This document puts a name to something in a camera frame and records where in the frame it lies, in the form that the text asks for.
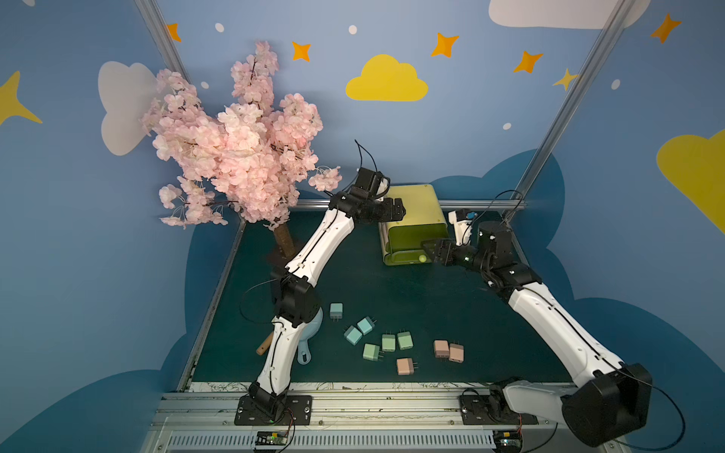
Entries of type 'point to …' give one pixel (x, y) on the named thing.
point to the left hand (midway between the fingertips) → (394, 207)
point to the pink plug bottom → (406, 366)
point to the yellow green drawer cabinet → (402, 239)
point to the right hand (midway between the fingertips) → (434, 240)
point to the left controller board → (272, 438)
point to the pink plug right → (456, 353)
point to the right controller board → (507, 441)
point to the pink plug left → (441, 348)
